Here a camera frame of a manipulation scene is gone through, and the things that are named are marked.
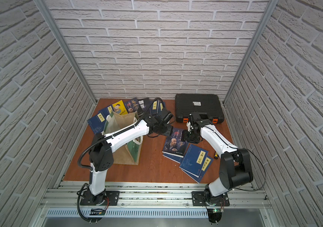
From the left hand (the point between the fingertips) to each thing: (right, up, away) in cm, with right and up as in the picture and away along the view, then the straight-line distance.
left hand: (172, 130), depth 86 cm
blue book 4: (+23, -19, 0) cm, 30 cm away
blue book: (-56, +3, +18) cm, 59 cm away
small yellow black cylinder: (+28, -17, +2) cm, 33 cm away
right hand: (+10, -6, +1) cm, 12 cm away
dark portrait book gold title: (-32, +18, +28) cm, 46 cm away
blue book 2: (+3, -19, +2) cm, 19 cm away
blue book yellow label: (-14, +15, +28) cm, 34 cm away
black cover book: (-23, +19, +29) cm, 41 cm away
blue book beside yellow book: (-50, +13, +24) cm, 58 cm away
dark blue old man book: (+2, -11, +6) cm, 13 cm away
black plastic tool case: (+30, +16, +24) cm, 42 cm away
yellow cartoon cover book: (-43, +15, +27) cm, 53 cm away
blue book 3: (+14, -19, 0) cm, 23 cm away
